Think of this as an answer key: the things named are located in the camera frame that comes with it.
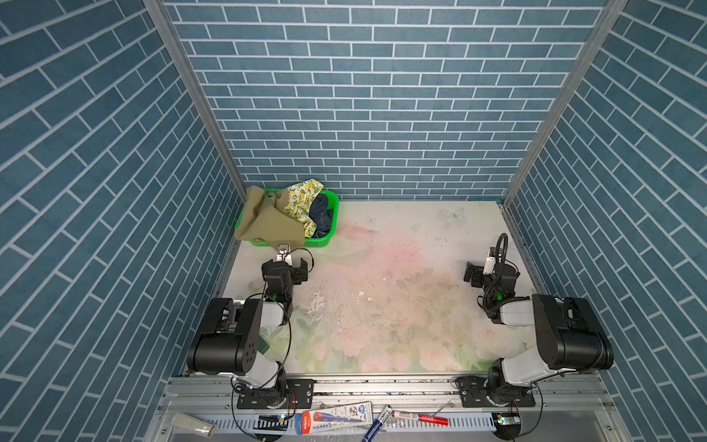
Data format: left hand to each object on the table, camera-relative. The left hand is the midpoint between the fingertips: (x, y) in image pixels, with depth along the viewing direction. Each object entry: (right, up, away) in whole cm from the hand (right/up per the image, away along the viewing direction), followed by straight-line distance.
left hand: (293, 258), depth 93 cm
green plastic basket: (+5, +5, +3) cm, 8 cm away
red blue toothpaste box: (+17, -38, -24) cm, 48 cm away
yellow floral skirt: (-1, +20, +12) cm, 24 cm away
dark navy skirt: (+8, +15, +12) cm, 21 cm away
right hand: (+67, -3, +2) cm, 67 cm away
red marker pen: (+41, -38, -24) cm, 61 cm away
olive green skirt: (-10, +14, +1) cm, 17 cm away
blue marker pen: (+28, -38, -25) cm, 54 cm away
